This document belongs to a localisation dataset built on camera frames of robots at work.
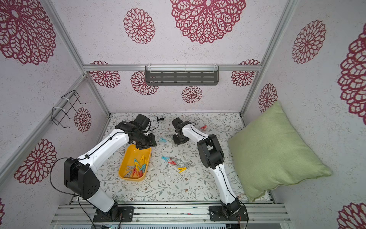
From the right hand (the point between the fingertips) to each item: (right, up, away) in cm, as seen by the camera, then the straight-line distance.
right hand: (177, 140), depth 103 cm
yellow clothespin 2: (+4, -17, -13) cm, 22 cm away
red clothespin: (+20, +9, +8) cm, 23 cm away
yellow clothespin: (-22, -12, -11) cm, 27 cm away
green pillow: (+45, -3, -35) cm, 57 cm away
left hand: (-14, -2, -20) cm, 25 cm away
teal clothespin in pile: (-7, -12, -8) cm, 16 cm away
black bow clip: (-16, +16, +13) cm, 26 cm away
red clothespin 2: (-23, -19, -15) cm, 33 cm away
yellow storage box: (-31, -9, -6) cm, 33 cm away
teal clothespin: (-10, 0, 0) cm, 10 cm away
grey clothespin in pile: (+7, -15, -11) cm, 20 cm away
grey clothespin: (-30, -20, -16) cm, 39 cm away
